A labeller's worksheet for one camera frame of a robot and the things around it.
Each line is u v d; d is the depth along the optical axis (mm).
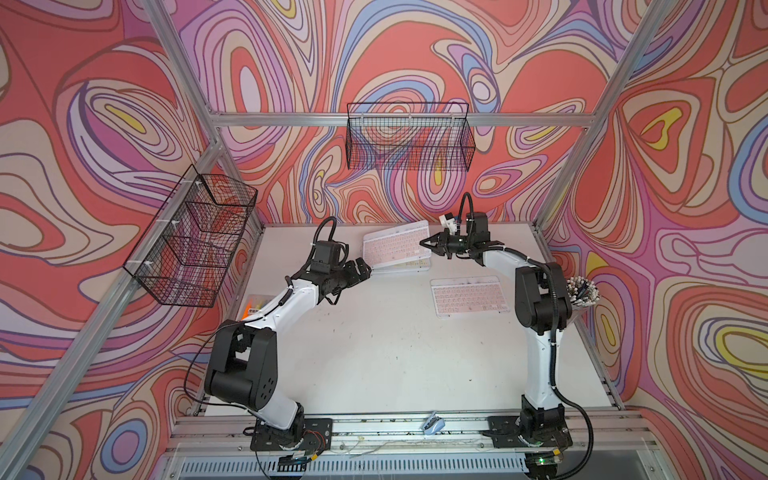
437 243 908
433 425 734
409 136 959
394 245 1006
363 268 825
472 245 829
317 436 721
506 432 728
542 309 584
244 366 444
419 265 1046
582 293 829
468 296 986
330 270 695
